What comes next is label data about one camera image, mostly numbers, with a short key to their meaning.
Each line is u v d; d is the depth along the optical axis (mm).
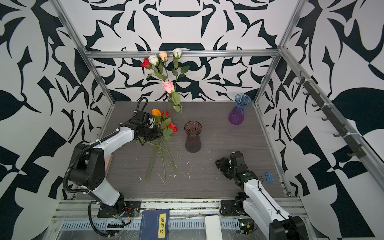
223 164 772
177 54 856
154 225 697
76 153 476
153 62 842
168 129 989
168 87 694
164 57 849
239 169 669
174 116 1061
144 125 777
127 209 717
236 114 1010
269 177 826
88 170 459
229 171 727
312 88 647
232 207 744
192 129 849
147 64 892
